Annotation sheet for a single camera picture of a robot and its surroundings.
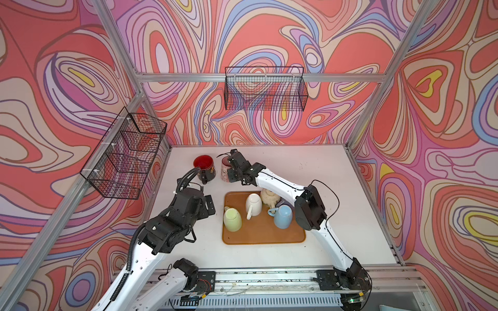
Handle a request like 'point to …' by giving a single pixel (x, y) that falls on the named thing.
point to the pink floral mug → (225, 164)
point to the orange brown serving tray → (246, 221)
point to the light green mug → (232, 219)
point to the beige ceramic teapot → (269, 198)
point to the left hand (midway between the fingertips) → (204, 202)
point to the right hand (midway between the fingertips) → (233, 176)
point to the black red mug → (205, 163)
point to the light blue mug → (283, 216)
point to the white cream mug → (253, 205)
